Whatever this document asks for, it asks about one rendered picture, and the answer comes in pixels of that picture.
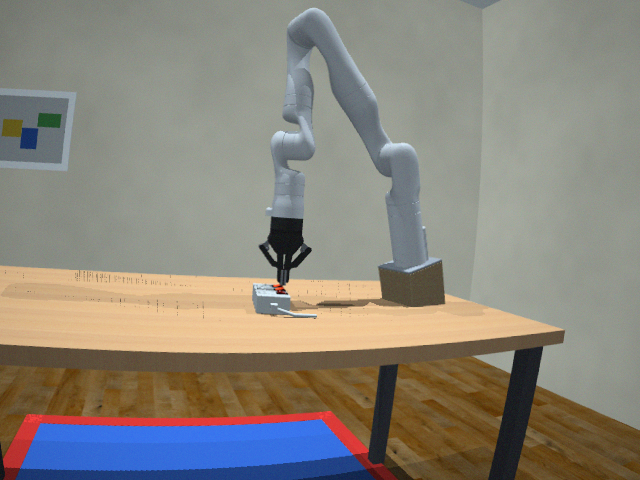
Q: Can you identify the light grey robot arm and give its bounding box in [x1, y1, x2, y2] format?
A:
[266, 8, 429, 267]

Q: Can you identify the white power strip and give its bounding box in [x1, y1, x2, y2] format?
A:
[252, 283, 317, 318]

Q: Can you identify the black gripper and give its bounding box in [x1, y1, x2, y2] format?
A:
[259, 217, 312, 286]

